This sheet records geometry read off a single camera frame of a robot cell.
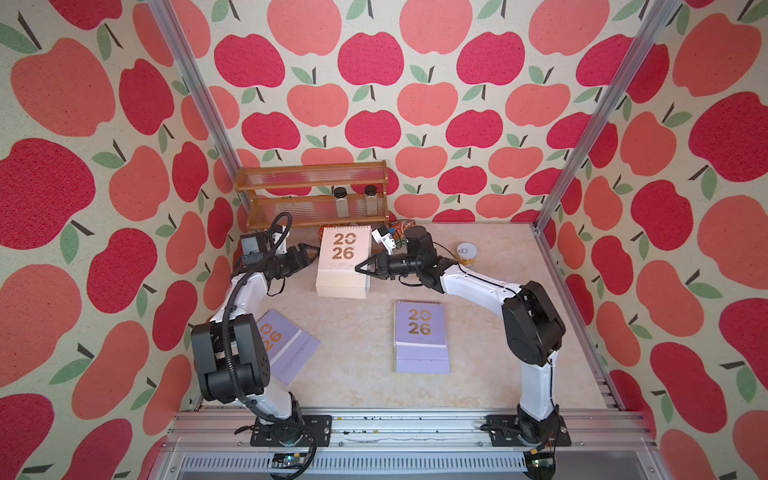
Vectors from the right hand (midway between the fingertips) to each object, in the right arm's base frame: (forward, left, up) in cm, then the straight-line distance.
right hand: (356, 274), depth 80 cm
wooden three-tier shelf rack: (+40, +22, -6) cm, 46 cm away
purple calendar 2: (-14, +20, -21) cm, 32 cm away
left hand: (+7, +14, -3) cm, 16 cm away
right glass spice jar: (+31, 0, +3) cm, 31 cm away
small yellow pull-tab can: (+24, -34, -16) cm, 45 cm away
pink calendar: (+7, +5, +2) cm, 9 cm away
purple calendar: (-9, -19, -18) cm, 28 cm away
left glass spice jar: (+29, +10, +4) cm, 31 cm away
